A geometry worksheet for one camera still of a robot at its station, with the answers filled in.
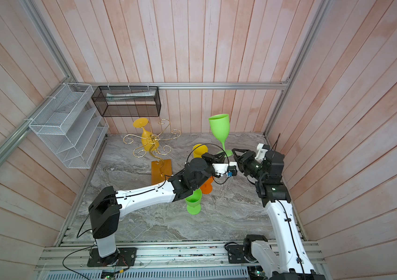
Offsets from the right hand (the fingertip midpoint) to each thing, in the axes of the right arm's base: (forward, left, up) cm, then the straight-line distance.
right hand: (231, 150), depth 72 cm
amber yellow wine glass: (+10, +38, -6) cm, 40 cm away
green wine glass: (-16, +16, -17) cm, 28 cm away
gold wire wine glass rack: (+6, +35, -24) cm, 43 cm away
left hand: (0, +4, -1) cm, 4 cm away
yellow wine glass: (+13, +14, -17) cm, 26 cm away
